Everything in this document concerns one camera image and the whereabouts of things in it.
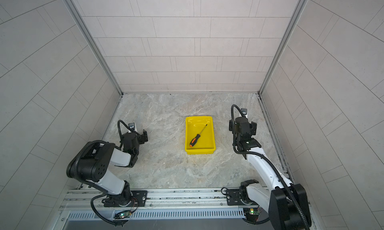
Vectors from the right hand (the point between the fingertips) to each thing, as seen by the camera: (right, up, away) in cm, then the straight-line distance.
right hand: (241, 120), depth 84 cm
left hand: (-61, -6, +9) cm, 62 cm away
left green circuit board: (-58, -40, -19) cm, 73 cm away
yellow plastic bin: (-20, -15, +5) cm, 26 cm away
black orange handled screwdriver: (-27, -13, +5) cm, 30 cm away
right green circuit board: (0, -42, -16) cm, 45 cm away
